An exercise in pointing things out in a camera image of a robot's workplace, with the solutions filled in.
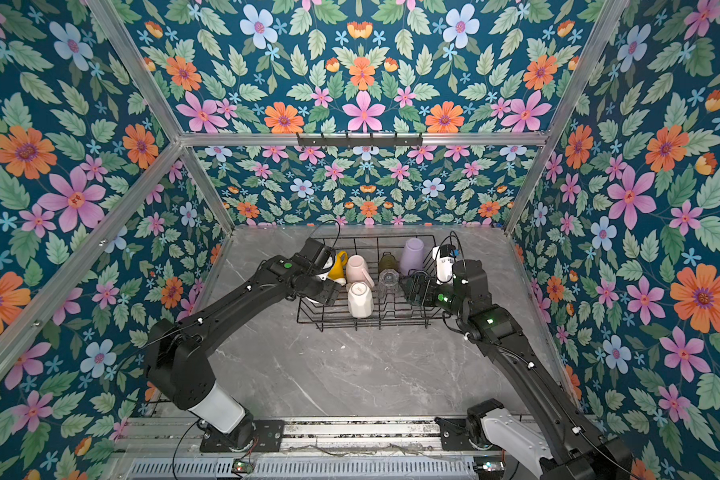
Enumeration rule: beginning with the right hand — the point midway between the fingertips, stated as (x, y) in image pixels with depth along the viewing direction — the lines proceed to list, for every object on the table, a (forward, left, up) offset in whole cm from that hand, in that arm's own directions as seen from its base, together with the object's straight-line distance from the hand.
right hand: (411, 278), depth 73 cm
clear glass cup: (+9, +5, -16) cm, 19 cm away
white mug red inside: (+2, +22, -1) cm, 23 cm away
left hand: (+5, +22, -9) cm, 24 cm away
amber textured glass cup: (+20, +5, -18) cm, 28 cm away
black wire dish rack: (+2, +5, -20) cm, 21 cm away
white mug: (+3, +14, -15) cm, 20 cm away
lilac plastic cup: (+19, -2, -14) cm, 24 cm away
